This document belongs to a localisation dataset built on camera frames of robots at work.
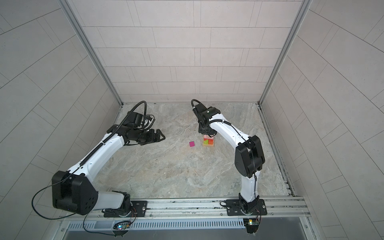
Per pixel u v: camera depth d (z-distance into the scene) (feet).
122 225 2.11
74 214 1.44
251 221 2.28
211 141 3.04
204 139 3.05
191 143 3.09
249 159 1.55
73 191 1.28
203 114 2.04
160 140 2.37
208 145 3.07
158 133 2.37
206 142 3.07
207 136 2.42
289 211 2.35
